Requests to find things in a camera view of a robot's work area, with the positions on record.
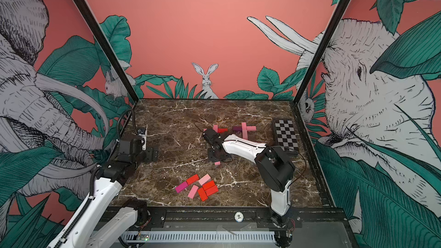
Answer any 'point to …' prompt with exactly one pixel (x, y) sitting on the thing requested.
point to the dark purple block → (237, 128)
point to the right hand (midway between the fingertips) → (213, 156)
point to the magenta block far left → (181, 186)
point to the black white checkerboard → (285, 134)
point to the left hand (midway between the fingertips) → (147, 144)
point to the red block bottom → (202, 194)
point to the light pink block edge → (244, 127)
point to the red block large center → (208, 185)
